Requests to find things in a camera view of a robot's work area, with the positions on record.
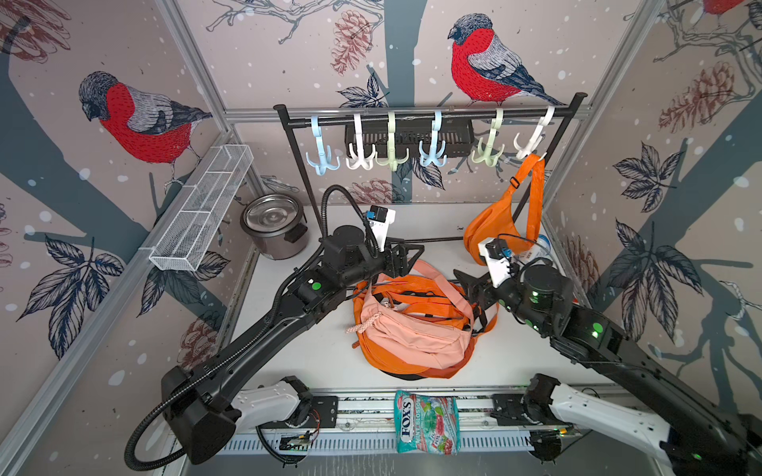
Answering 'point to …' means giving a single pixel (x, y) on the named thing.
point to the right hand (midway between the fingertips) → (467, 259)
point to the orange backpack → (417, 295)
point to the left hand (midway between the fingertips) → (419, 241)
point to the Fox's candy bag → (427, 423)
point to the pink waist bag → (425, 342)
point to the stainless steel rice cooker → (278, 224)
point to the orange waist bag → (498, 220)
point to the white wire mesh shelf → (188, 234)
